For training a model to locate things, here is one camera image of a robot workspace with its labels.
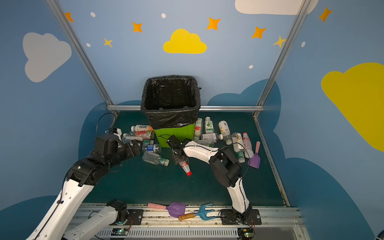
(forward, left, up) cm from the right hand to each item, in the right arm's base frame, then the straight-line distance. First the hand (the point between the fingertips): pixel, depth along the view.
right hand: (180, 156), depth 94 cm
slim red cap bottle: (+7, -43, +1) cm, 44 cm away
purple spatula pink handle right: (0, -47, -2) cm, 47 cm away
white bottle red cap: (-7, -4, +1) cm, 8 cm away
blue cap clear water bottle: (+3, +19, +4) cm, 20 cm away
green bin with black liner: (+32, +10, +15) cm, 37 cm away
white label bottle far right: (+21, -29, +2) cm, 36 cm away
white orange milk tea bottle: (+20, +30, +2) cm, 36 cm away
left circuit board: (-41, +26, -4) cm, 48 cm away
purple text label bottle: (+17, -21, -1) cm, 27 cm away
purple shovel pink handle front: (-30, 0, -2) cm, 30 cm away
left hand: (-9, +19, +25) cm, 32 cm away
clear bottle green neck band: (-3, +16, +1) cm, 16 cm away
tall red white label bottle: (+21, -10, +2) cm, 23 cm away
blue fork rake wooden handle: (-31, -14, -2) cm, 34 cm away
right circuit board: (-38, -36, -5) cm, 52 cm away
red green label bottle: (+14, +26, +3) cm, 29 cm away
